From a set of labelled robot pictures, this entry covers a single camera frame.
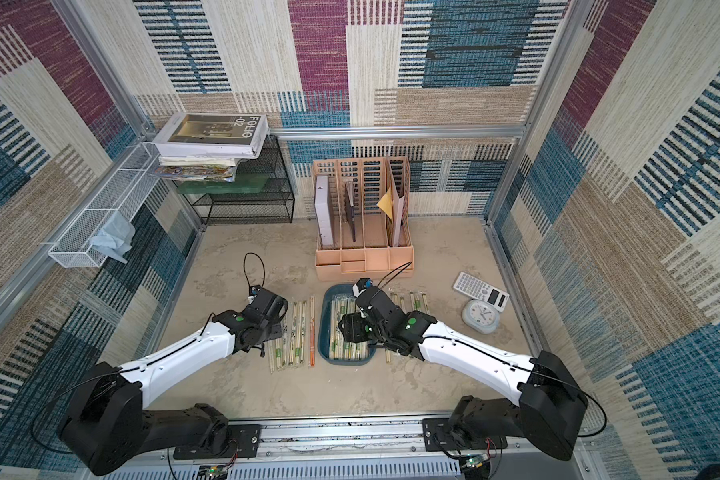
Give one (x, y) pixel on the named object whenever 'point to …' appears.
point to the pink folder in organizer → (398, 205)
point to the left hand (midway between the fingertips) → (271, 325)
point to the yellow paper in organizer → (386, 204)
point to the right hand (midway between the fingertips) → (348, 321)
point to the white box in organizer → (322, 209)
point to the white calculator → (471, 286)
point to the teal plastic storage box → (325, 296)
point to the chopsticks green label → (417, 302)
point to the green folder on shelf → (242, 184)
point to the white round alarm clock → (481, 316)
